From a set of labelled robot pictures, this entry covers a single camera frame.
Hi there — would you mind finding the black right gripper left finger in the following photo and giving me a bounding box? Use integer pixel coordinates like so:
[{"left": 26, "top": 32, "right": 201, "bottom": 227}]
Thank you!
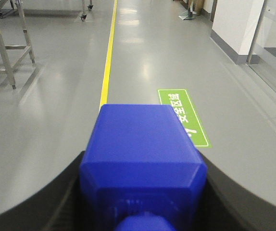
[{"left": 0, "top": 150, "right": 86, "bottom": 231}]

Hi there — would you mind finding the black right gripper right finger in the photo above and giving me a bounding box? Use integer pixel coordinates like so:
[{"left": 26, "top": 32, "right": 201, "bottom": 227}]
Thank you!
[{"left": 192, "top": 146, "right": 276, "bottom": 231}]

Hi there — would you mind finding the blue plastic box with cap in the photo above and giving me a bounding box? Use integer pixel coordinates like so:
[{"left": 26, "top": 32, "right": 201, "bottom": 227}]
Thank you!
[{"left": 79, "top": 103, "right": 207, "bottom": 231}]

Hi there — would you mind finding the steel framed glass partition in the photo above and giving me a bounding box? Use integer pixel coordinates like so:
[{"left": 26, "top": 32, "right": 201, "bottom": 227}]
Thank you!
[{"left": 246, "top": 0, "right": 276, "bottom": 109}]

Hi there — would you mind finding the grey floor stand base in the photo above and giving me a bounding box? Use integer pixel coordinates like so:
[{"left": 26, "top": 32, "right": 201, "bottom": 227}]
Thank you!
[{"left": 178, "top": 0, "right": 202, "bottom": 21}]

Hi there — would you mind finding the steel rack with castors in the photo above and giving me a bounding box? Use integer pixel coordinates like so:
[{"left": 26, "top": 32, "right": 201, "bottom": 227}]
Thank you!
[{"left": 79, "top": 0, "right": 94, "bottom": 22}]

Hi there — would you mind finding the bare steel table frame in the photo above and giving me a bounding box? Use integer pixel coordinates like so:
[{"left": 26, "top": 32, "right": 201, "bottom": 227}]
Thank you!
[{"left": 0, "top": 0, "right": 37, "bottom": 90}]

